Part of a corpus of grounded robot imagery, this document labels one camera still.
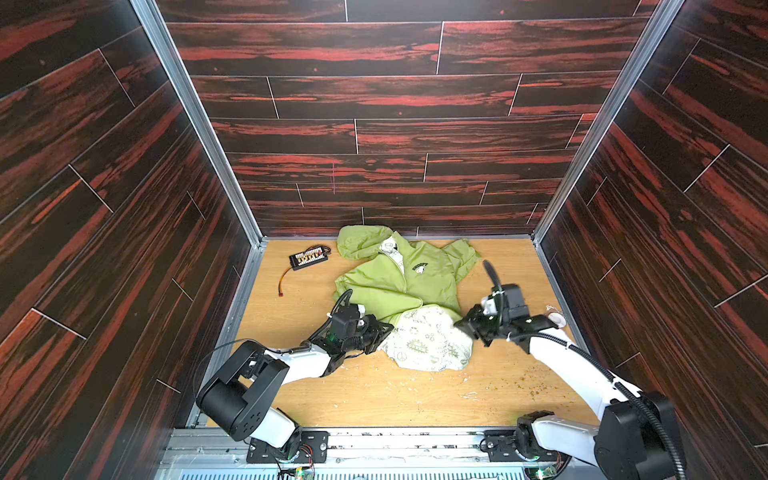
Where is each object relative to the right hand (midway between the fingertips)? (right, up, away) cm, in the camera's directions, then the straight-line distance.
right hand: (458, 320), depth 85 cm
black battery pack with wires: (-48, +20, +28) cm, 59 cm away
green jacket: (-12, +9, +20) cm, 25 cm away
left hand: (-17, -2, 0) cm, 17 cm away
